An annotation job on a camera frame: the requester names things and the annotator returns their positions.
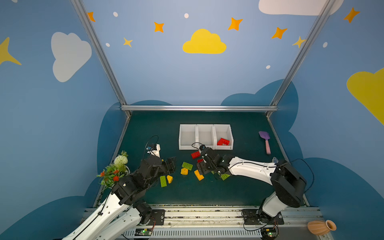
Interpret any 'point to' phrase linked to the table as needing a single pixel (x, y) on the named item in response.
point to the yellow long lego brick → (200, 177)
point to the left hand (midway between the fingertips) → (173, 160)
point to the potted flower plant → (111, 175)
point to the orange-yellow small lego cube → (184, 171)
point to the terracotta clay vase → (320, 227)
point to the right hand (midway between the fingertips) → (204, 162)
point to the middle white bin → (205, 135)
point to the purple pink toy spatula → (265, 135)
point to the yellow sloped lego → (169, 178)
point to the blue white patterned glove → (275, 160)
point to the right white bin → (224, 131)
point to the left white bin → (188, 137)
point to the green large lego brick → (224, 176)
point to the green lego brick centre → (187, 166)
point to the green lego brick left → (163, 181)
